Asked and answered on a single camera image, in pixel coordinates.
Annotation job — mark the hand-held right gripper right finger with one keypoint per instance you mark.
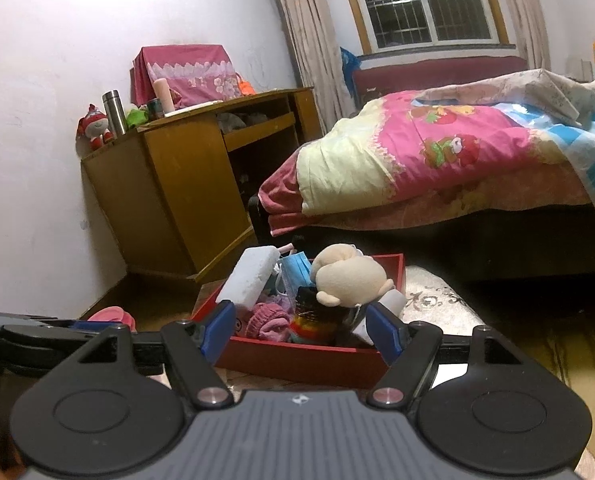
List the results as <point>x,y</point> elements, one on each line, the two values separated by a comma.
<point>385,332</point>

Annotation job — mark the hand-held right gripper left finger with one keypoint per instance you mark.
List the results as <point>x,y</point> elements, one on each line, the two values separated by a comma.
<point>220,330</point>

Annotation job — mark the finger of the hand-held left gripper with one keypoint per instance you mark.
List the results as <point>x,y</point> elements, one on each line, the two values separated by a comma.
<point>47,342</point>

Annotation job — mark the pink knitted hat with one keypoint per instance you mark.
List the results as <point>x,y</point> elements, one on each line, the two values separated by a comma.
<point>270,320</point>

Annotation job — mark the beige plush toy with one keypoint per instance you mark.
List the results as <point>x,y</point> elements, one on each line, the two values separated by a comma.
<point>347,275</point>

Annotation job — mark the rainbow striped sock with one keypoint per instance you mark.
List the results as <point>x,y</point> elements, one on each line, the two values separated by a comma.
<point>312,327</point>

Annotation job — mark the red cardboard box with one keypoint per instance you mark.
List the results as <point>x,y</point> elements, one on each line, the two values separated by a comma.
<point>287,360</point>

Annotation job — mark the blue face mask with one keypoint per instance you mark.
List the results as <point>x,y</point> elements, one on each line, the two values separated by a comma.
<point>297,272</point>

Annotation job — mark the clear jar with pink lid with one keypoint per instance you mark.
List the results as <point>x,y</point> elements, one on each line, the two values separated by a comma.
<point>109,316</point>

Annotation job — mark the wooden cabinet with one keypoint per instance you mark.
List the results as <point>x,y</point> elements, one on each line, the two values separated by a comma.
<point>177,185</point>

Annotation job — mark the pink printed quilt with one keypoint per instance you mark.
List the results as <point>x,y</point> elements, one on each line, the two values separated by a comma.
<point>377,160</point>

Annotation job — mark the grey cloth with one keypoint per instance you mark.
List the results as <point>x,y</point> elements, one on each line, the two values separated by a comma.
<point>240,122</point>

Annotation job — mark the red plush doll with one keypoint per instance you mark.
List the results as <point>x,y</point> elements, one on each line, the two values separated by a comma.
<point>94,127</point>

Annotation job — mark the green plush toy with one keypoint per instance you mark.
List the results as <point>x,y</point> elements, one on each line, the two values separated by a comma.
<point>137,117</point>

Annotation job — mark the dark tin can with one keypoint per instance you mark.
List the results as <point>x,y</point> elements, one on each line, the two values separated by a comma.
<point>155,110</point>

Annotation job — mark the steel thermos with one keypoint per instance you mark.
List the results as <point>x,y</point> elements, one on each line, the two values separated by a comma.
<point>114,112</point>

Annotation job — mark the orange small object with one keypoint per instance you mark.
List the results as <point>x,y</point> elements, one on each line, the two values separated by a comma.
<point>247,86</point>

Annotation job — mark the maroon headboard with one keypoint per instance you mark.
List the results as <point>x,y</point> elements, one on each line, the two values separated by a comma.
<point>427,75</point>

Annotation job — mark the blue bag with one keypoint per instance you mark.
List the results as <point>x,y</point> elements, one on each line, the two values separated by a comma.
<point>350,72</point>

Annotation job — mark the pink floral dust cover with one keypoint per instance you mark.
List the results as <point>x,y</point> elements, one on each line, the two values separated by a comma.
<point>187,65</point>

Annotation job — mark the pale floral blanket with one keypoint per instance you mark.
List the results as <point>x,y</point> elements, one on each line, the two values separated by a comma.
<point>527,90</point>

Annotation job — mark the beige curtain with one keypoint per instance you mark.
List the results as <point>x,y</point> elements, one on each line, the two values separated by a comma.
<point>525,15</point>
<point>307,35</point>

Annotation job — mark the barred window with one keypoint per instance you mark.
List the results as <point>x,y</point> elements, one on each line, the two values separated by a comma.
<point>412,15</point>

